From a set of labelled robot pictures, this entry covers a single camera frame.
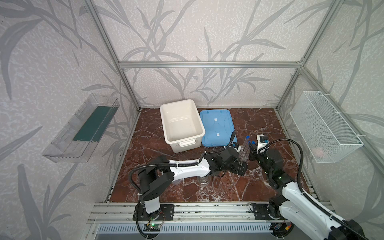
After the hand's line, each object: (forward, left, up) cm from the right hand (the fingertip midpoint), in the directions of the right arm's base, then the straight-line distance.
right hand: (251, 138), depth 82 cm
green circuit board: (-39, +52, -18) cm, 68 cm away
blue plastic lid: (+21, +15, -16) cm, 30 cm away
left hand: (-12, +6, -5) cm, 14 cm away
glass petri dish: (-19, +27, -12) cm, 35 cm away
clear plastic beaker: (-18, +42, -17) cm, 49 cm away
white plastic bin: (+21, +43, -16) cm, 50 cm away
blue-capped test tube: (+10, -4, -17) cm, 20 cm away
